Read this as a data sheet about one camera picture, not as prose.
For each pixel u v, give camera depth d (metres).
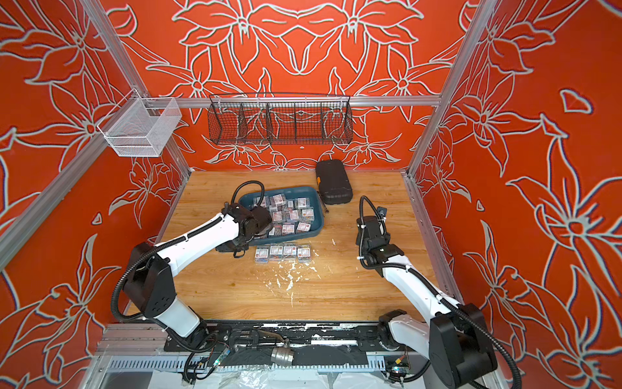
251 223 0.60
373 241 0.64
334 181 1.10
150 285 0.44
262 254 0.90
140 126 0.92
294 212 1.01
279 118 0.99
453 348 0.39
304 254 0.90
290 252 0.90
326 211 1.04
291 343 0.72
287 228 0.95
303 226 0.96
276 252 0.90
